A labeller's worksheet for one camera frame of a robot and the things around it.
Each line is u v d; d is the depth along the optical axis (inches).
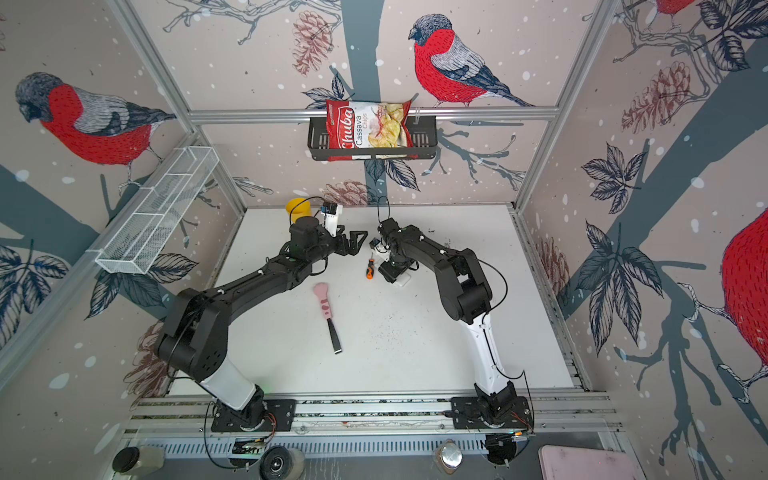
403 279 38.1
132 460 23.8
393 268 35.5
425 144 36.5
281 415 28.7
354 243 31.3
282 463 23.2
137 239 28.3
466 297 22.9
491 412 25.5
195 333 18.0
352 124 34.4
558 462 25.9
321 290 37.5
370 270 39.4
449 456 23.3
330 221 30.8
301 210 39.6
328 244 30.0
